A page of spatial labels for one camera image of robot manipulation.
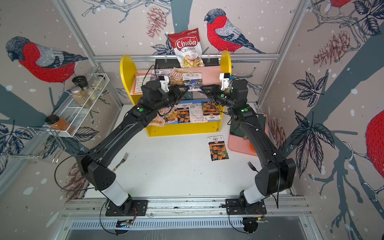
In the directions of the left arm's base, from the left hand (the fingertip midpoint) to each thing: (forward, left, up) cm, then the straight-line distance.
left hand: (191, 86), depth 68 cm
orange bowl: (-28, -24, -7) cm, 37 cm away
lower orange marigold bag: (+11, -12, -30) cm, 34 cm away
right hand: (+1, -4, -2) cm, 5 cm away
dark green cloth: (+4, -31, -43) cm, 53 cm away
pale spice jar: (+15, +55, -10) cm, 58 cm away
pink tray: (-7, -32, -43) cm, 54 cm away
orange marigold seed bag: (-9, -16, -44) cm, 47 cm away
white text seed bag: (+8, -2, -29) cm, 30 cm away
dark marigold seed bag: (+8, +6, -29) cm, 31 cm away
